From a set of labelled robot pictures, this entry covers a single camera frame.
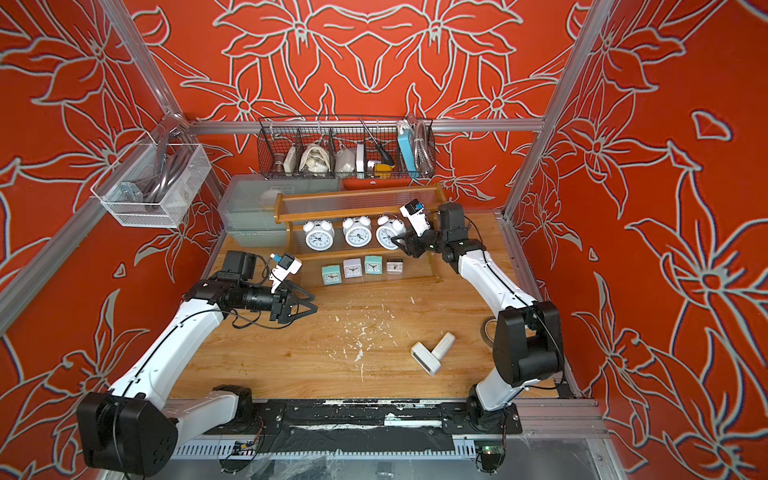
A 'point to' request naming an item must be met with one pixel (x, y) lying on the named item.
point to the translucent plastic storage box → (248, 202)
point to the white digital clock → (425, 359)
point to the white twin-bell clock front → (319, 235)
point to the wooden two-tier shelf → (294, 209)
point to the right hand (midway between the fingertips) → (394, 232)
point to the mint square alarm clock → (332, 275)
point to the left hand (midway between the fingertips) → (312, 302)
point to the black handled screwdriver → (383, 153)
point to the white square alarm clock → (352, 267)
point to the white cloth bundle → (315, 160)
